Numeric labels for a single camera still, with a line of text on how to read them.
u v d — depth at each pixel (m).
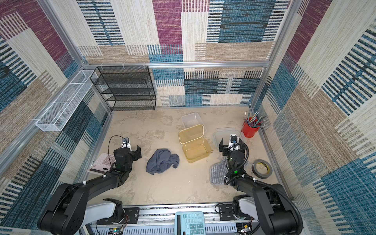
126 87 1.09
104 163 0.89
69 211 0.42
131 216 0.73
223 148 0.77
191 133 0.98
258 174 0.85
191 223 0.70
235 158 0.65
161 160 0.85
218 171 0.87
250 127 0.97
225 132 1.05
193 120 1.13
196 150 0.95
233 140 0.72
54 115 0.70
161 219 0.73
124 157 0.68
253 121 0.99
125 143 0.76
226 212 0.74
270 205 0.43
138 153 0.85
